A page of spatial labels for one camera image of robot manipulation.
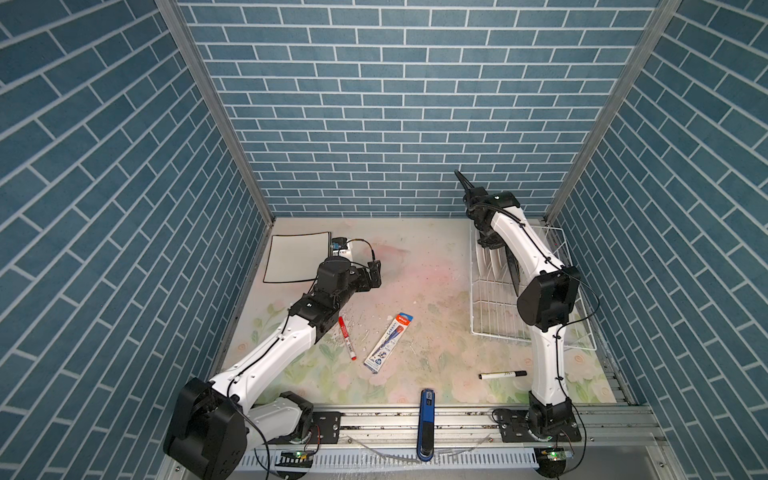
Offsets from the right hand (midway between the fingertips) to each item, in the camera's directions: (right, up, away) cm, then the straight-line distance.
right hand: (504, 239), depth 91 cm
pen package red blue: (-35, -30, -4) cm, 47 cm away
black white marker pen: (-6, -38, -8) cm, 40 cm away
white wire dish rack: (-2, -21, +4) cm, 21 cm away
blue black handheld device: (-25, -47, -17) cm, 56 cm away
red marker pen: (-48, -30, -2) cm, 57 cm away
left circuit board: (-58, -54, -18) cm, 81 cm away
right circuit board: (+5, -53, -19) cm, 57 cm away
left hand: (-41, -7, -9) cm, 42 cm away
